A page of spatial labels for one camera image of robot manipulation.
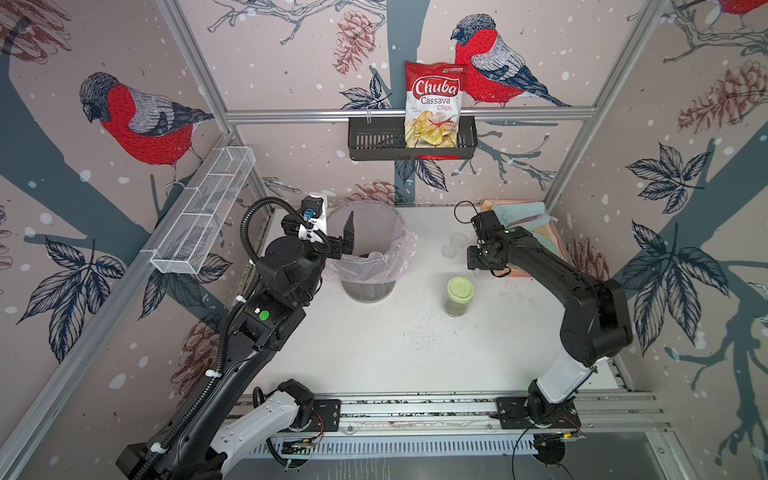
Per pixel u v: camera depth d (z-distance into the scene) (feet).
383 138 3.12
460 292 2.68
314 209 1.56
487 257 2.52
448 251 3.51
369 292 2.94
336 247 1.80
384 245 2.59
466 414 2.47
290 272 1.40
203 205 2.54
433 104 2.79
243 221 1.25
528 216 3.84
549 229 3.72
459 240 3.57
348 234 1.85
